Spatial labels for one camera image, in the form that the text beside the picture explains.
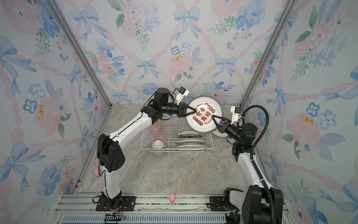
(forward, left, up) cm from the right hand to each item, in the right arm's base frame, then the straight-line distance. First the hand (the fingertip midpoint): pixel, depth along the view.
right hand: (212, 117), depth 73 cm
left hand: (+3, +8, +3) cm, 9 cm away
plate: (-7, +11, -13) cm, 18 cm away
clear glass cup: (+3, +25, -19) cm, 32 cm away
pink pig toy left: (-20, +66, -29) cm, 75 cm away
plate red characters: (-1, +5, -2) cm, 6 cm away
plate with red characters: (+9, -10, -29) cm, 32 cm away
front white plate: (-7, +10, -20) cm, 24 cm away
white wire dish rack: (+17, +18, -29) cm, 38 cm away
